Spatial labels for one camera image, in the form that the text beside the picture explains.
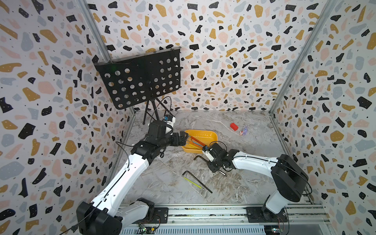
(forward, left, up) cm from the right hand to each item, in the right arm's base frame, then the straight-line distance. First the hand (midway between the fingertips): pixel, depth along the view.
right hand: (210, 164), depth 89 cm
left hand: (+5, +15, +23) cm, 29 cm away
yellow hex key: (+14, +10, -2) cm, 17 cm away
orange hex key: (+15, +9, -2) cm, 18 cm away
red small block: (+32, -19, -1) cm, 37 cm away
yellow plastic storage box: (+23, +2, -3) cm, 23 cm away
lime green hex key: (-10, +10, -3) cm, 15 cm away
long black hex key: (+6, +6, -2) cm, 9 cm away
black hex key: (-7, +9, -3) cm, 12 cm away
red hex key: (+18, +8, -2) cm, 20 cm away
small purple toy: (+26, -26, -1) cm, 37 cm away
